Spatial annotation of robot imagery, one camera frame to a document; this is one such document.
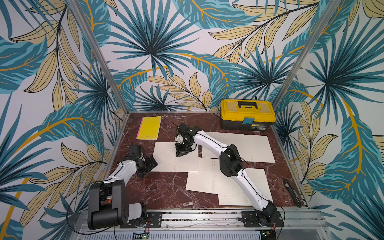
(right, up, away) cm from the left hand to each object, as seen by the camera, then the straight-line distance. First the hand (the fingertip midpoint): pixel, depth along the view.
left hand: (153, 168), depth 88 cm
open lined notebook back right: (+63, +10, +13) cm, 65 cm away
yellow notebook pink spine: (-8, +24, +22) cm, 33 cm away
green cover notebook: (+5, +6, +9) cm, 12 cm away
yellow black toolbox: (+60, +33, +13) cm, 69 cm away
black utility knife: (+78, -13, -9) cm, 80 cm away
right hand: (+13, +7, +8) cm, 17 cm away
